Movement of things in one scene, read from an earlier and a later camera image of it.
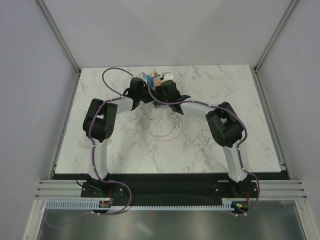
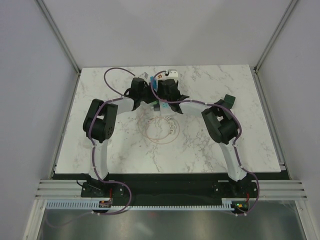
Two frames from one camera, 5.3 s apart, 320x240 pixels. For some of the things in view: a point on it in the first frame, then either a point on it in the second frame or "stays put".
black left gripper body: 145,95 stays put
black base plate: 166,189 stays put
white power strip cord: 174,118 -> 171,124
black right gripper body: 160,95 stays put
